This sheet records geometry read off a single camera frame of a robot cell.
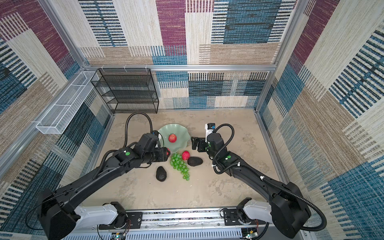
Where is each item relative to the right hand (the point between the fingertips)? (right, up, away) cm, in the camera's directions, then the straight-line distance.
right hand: (199, 139), depth 82 cm
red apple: (-17, -1, +17) cm, 24 cm away
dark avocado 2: (-21, -20, +3) cm, 29 cm away
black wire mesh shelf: (-52, +33, +30) cm, 68 cm away
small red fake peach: (-8, -10, +10) cm, 16 cm away
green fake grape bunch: (-12, -15, +8) cm, 21 cm away
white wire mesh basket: (-67, +13, -9) cm, 69 cm away
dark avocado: (-2, -13, +7) cm, 15 cm away
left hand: (-16, -6, -4) cm, 18 cm away
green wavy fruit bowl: (-10, 0, +20) cm, 22 cm away
